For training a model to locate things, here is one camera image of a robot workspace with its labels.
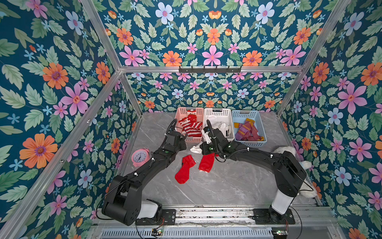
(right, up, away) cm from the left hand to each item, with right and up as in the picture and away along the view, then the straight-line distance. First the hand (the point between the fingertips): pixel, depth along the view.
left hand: (183, 139), depth 89 cm
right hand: (+11, -2, -2) cm, 12 cm away
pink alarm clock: (-28, -11, +4) cm, 31 cm away
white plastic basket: (+26, +14, +27) cm, 40 cm away
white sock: (+20, +10, +20) cm, 30 cm away
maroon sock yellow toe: (+43, +5, +12) cm, 45 cm away
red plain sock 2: (-1, -22, 0) cm, 22 cm away
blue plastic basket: (+41, +16, +26) cm, 51 cm away
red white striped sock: (+3, +7, +17) cm, 19 cm away
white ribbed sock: (+8, -6, -2) cm, 10 cm away
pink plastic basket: (-5, +19, +27) cm, 33 cm away
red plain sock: (+14, -15, +5) cm, 21 cm away
